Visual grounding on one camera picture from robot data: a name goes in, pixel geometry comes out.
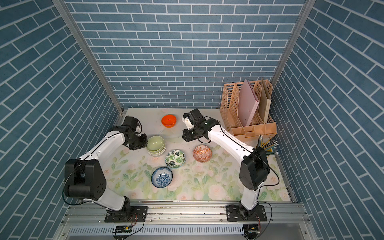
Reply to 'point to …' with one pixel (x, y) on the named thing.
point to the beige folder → (265, 101)
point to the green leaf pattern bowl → (175, 158)
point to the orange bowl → (169, 121)
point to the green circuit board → (123, 229)
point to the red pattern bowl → (202, 153)
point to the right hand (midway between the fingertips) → (186, 136)
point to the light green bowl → (156, 145)
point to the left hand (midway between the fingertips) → (150, 143)
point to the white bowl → (156, 155)
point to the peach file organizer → (229, 113)
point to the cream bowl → (159, 152)
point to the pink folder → (248, 103)
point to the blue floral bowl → (161, 177)
